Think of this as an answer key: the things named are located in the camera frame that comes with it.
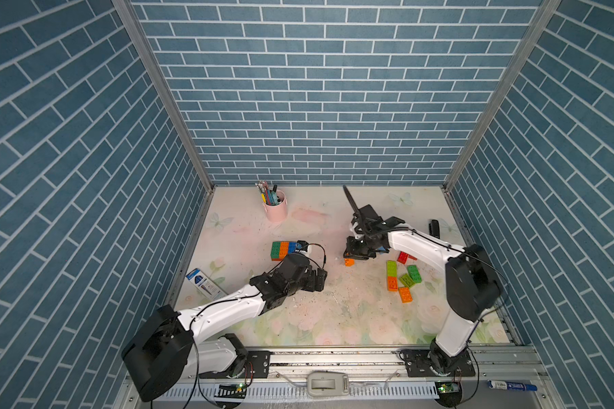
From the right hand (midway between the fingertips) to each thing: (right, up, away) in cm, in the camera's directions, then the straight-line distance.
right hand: (346, 254), depth 89 cm
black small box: (+37, +8, +13) cm, 40 cm away
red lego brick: (+13, +5, -29) cm, 32 cm away
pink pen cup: (-28, +14, +16) cm, 35 cm away
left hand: (-8, -6, -6) cm, 12 cm away
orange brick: (+2, -4, +8) cm, 9 cm away
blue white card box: (-50, -10, 0) cm, 51 cm away
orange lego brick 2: (+17, -10, +1) cm, 20 cm away
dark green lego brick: (-26, +1, +7) cm, 27 cm away
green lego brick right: (+25, -7, +1) cm, 26 cm away
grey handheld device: (-7, -32, -20) cm, 38 cm away
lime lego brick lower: (+17, -6, +4) cm, 19 cm away
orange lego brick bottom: (+20, -13, -3) cm, 24 cm away
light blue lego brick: (+9, +5, -16) cm, 19 cm away
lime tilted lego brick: (+22, -9, +1) cm, 24 cm away
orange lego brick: (-23, +1, +5) cm, 24 cm away
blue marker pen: (+43, -32, -20) cm, 58 cm away
